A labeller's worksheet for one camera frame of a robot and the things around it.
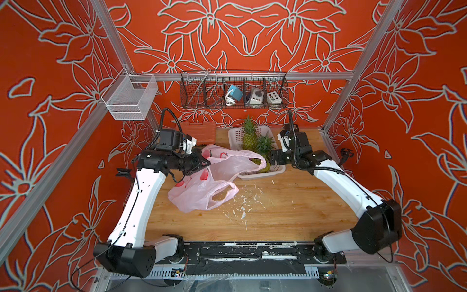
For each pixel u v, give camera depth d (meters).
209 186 0.64
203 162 0.68
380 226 0.41
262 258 0.73
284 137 0.72
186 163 0.59
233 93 0.84
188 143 0.65
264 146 0.83
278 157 0.73
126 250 0.36
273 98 0.95
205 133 1.16
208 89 1.00
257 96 0.91
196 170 0.61
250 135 1.00
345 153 0.81
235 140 1.10
